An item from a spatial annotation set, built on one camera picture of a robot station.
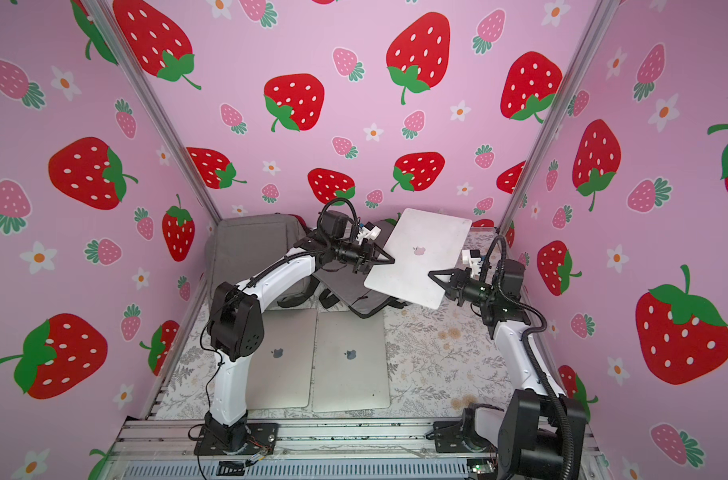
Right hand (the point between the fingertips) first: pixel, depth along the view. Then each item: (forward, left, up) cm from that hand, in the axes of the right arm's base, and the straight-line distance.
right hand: (426, 280), depth 74 cm
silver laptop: (-17, +40, -27) cm, 51 cm away
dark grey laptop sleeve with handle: (0, +21, -4) cm, 21 cm away
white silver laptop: (+13, +1, -1) cm, 13 cm away
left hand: (+6, +8, -2) cm, 10 cm away
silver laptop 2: (-13, +20, -26) cm, 35 cm away
